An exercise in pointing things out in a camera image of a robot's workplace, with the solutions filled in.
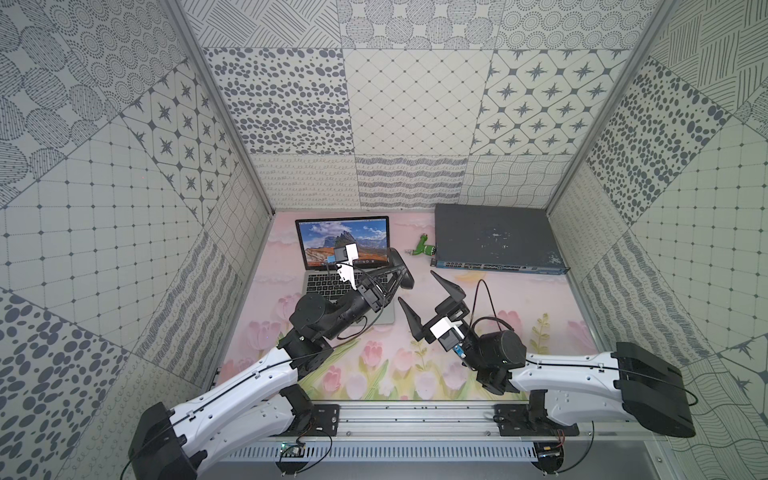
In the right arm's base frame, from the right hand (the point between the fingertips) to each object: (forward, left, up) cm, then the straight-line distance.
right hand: (417, 278), depth 60 cm
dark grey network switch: (+38, -32, -31) cm, 59 cm away
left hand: (+3, +4, +3) cm, 6 cm away
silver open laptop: (+28, +31, -22) cm, 47 cm away
